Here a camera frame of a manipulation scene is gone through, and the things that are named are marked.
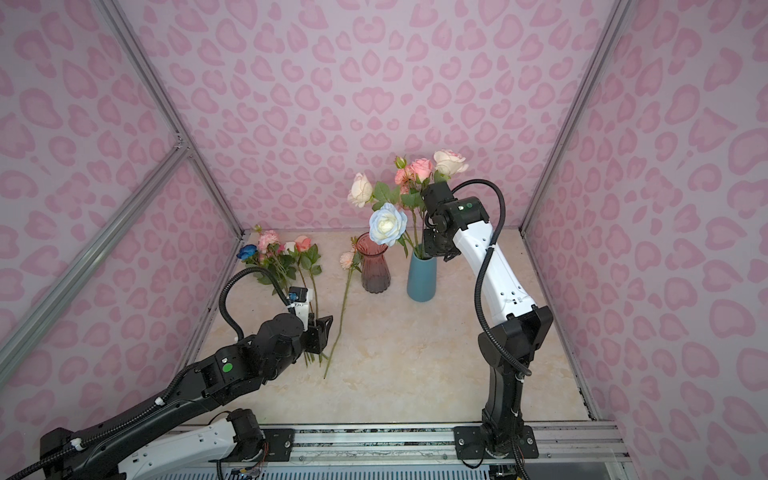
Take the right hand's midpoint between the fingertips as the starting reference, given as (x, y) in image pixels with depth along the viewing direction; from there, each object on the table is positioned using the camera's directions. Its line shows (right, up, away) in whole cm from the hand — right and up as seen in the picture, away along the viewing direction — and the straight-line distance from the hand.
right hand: (440, 246), depth 80 cm
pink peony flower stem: (-55, -2, +24) cm, 60 cm away
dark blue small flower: (-64, -1, +26) cm, 69 cm away
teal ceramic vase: (-4, -10, +15) cm, 18 cm away
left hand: (-28, -16, -8) cm, 34 cm away
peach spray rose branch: (-28, -5, +27) cm, 39 cm away
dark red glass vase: (-18, -8, +14) cm, 24 cm away
